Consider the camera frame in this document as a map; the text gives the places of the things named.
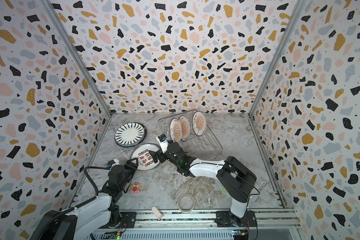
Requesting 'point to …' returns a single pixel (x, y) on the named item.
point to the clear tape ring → (186, 203)
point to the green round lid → (224, 190)
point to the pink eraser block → (158, 215)
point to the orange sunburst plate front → (175, 129)
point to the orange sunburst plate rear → (199, 123)
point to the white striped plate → (130, 134)
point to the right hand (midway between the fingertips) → (153, 144)
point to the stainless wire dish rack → (205, 146)
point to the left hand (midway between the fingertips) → (136, 159)
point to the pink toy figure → (135, 186)
